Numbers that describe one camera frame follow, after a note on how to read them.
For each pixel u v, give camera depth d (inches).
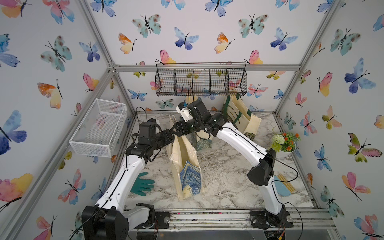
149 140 23.0
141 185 33.2
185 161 27.0
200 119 23.2
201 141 37.8
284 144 34.0
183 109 26.7
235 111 37.8
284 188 32.9
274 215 24.7
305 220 29.6
